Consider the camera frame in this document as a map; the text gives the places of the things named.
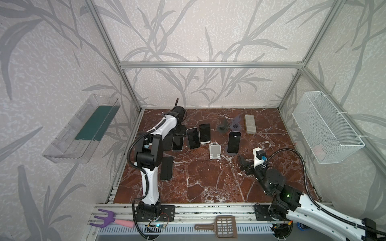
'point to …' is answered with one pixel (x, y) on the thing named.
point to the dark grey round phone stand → (235, 125)
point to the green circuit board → (157, 226)
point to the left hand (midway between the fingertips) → (178, 133)
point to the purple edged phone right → (233, 142)
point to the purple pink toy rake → (110, 219)
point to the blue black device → (302, 227)
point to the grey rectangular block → (250, 124)
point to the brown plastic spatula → (225, 226)
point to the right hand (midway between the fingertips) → (246, 152)
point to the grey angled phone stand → (223, 125)
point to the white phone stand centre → (215, 150)
